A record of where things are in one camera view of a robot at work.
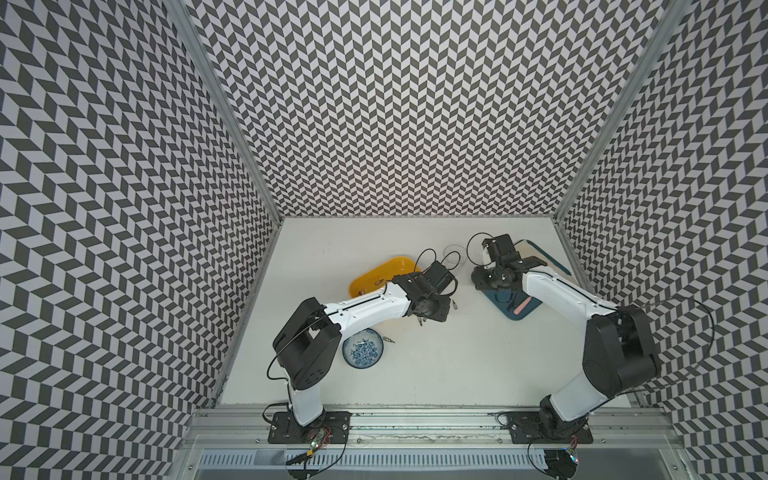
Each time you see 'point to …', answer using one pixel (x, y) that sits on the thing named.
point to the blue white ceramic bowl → (363, 349)
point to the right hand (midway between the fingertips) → (480, 283)
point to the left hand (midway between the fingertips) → (440, 313)
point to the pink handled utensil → (522, 305)
